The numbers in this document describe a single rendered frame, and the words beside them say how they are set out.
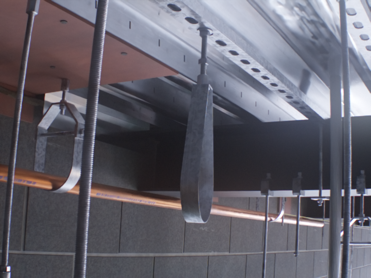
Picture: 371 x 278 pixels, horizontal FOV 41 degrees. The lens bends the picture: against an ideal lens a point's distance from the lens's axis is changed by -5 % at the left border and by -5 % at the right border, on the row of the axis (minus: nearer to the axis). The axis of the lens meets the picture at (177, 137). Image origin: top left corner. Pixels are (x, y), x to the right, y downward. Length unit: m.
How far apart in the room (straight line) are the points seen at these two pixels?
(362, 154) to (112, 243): 0.80
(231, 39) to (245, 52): 0.06
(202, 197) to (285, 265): 2.29
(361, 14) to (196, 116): 0.29
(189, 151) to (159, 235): 1.12
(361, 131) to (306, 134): 0.17
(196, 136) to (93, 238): 0.85
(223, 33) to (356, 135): 0.79
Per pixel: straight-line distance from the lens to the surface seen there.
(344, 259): 0.63
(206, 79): 0.79
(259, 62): 0.97
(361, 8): 0.75
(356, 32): 0.83
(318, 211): 3.44
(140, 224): 1.73
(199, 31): 0.83
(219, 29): 0.83
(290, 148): 1.59
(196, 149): 0.73
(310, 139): 1.58
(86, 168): 0.40
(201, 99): 0.77
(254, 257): 2.62
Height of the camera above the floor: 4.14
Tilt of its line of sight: 11 degrees up
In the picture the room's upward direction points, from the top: 3 degrees clockwise
